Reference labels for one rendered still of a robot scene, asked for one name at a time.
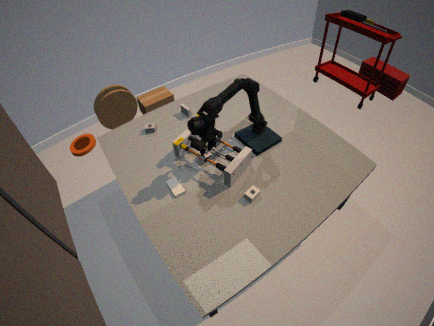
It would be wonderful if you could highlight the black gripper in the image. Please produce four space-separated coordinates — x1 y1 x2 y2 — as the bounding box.
190 128 223 156

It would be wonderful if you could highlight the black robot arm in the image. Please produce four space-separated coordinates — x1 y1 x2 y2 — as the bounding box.
187 78 268 137

